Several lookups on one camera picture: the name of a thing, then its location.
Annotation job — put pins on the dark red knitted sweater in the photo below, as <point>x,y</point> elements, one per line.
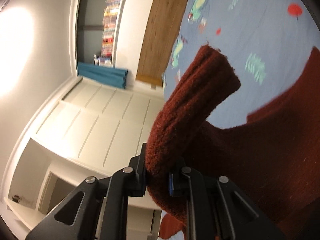
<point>273,157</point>

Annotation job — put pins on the wooden headboard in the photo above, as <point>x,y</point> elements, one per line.
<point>161,32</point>

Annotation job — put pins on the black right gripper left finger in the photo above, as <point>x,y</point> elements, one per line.
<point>94,200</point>

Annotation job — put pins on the blue patterned bed cover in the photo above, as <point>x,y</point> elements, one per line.
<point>267,42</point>

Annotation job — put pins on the row of colourful books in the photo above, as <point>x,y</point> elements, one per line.
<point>110,17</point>

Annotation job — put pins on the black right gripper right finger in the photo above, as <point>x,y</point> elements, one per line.
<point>220,210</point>

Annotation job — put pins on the teal curtain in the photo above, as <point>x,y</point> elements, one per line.
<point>115,77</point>

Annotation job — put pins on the white panelled wardrobe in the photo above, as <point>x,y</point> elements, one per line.
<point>85,129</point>

